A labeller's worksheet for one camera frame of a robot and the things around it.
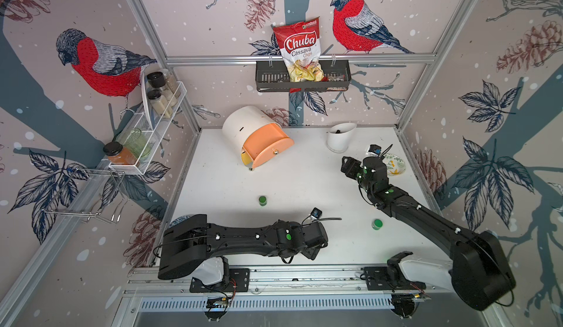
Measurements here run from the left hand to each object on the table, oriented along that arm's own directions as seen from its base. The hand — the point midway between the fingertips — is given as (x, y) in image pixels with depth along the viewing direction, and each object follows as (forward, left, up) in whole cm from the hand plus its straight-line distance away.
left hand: (315, 238), depth 77 cm
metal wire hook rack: (+3, +62, +29) cm, 68 cm away
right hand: (+28, -14, +11) cm, 33 cm away
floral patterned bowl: (+35, -42, -5) cm, 55 cm away
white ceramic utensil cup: (+47, -15, +3) cm, 49 cm away
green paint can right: (+7, -25, -4) cm, 26 cm away
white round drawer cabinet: (+43, +31, +15) cm, 55 cm away
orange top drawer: (+34, +19, +14) cm, 41 cm away
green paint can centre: (+16, +21, -4) cm, 26 cm away
